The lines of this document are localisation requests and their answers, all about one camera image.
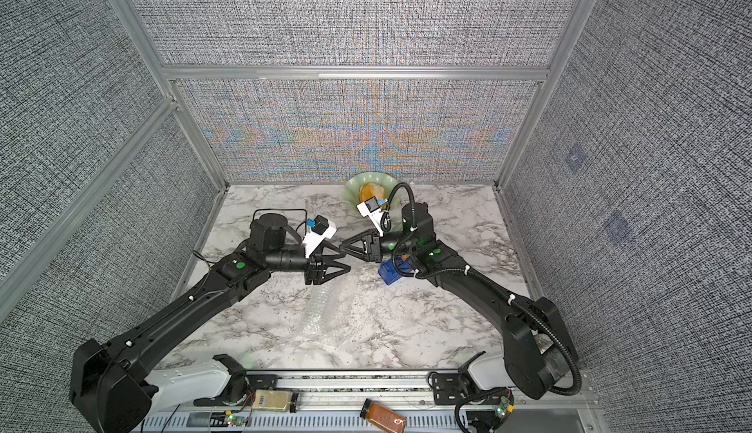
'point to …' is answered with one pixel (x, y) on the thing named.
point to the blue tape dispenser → (388, 271)
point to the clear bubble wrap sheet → (342, 314)
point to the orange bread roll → (370, 190)
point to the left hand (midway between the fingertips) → (350, 260)
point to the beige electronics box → (271, 401)
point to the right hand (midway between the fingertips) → (342, 243)
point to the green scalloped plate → (352, 188)
